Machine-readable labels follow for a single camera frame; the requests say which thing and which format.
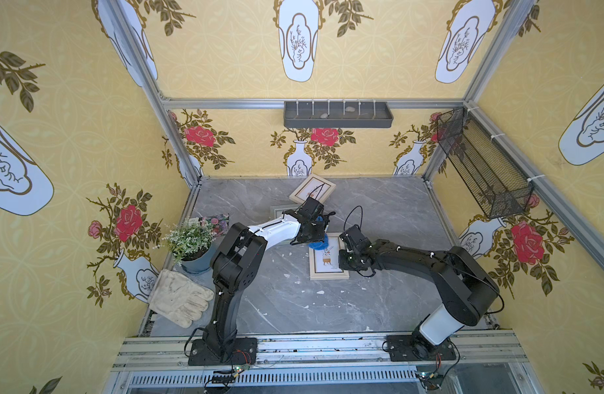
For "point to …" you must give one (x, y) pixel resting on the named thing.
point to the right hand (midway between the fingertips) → (341, 264)
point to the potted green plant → (189, 242)
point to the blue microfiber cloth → (323, 245)
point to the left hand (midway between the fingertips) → (324, 236)
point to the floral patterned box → (220, 222)
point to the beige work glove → (178, 299)
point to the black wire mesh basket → (496, 180)
